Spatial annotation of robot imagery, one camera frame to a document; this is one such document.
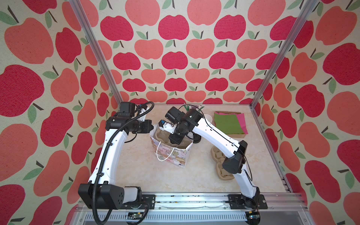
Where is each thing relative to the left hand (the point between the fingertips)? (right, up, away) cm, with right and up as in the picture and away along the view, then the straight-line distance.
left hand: (154, 127), depth 75 cm
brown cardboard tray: (+52, -8, +23) cm, 57 cm away
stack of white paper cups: (+34, +5, +24) cm, 42 cm away
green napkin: (+51, +1, +29) cm, 59 cm away
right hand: (+12, -6, +2) cm, 13 cm away
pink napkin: (+61, +6, +32) cm, 69 cm away
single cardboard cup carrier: (+4, -6, +2) cm, 7 cm away
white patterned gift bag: (+11, -15, 0) cm, 19 cm away
